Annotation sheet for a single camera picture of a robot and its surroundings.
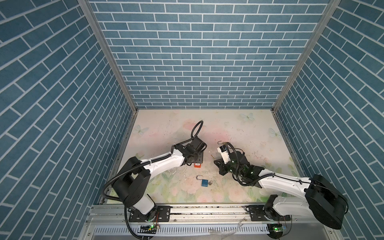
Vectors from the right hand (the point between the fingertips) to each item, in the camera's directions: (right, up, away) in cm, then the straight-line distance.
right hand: (213, 160), depth 83 cm
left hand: (-8, +1, +5) cm, 9 cm away
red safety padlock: (-9, -4, +6) cm, 11 cm away
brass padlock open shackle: (+7, +6, +21) cm, 23 cm away
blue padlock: (-5, -13, +1) cm, 14 cm away
